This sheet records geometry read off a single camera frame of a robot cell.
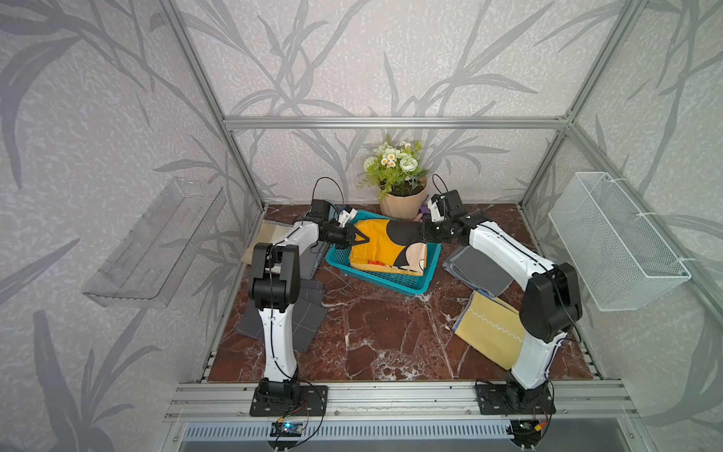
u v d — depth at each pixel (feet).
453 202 2.32
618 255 2.03
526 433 2.34
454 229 2.17
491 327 2.83
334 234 2.89
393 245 3.07
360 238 3.07
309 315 2.90
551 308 1.58
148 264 2.23
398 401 2.46
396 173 2.92
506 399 2.37
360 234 3.08
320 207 2.79
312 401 2.39
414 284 3.16
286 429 2.32
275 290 1.88
